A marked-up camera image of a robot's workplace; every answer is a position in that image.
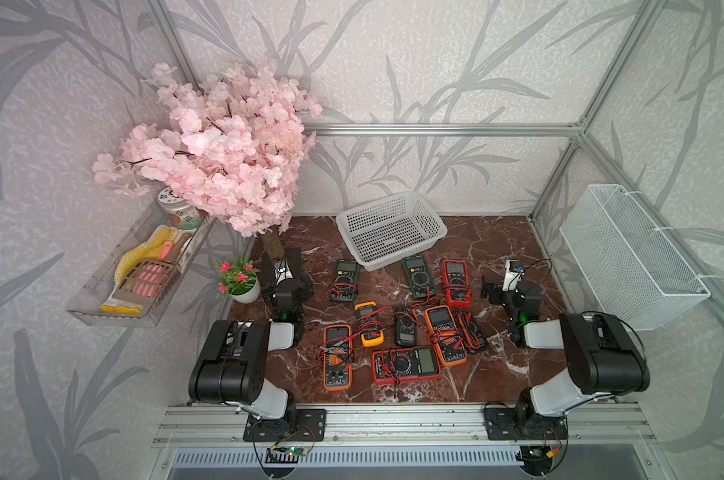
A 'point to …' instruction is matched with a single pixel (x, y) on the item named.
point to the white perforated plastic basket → (390, 230)
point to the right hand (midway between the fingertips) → (499, 275)
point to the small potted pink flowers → (238, 279)
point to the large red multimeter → (400, 364)
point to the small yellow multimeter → (370, 332)
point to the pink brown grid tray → (144, 281)
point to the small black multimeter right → (471, 333)
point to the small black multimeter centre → (404, 329)
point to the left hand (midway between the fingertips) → (287, 277)
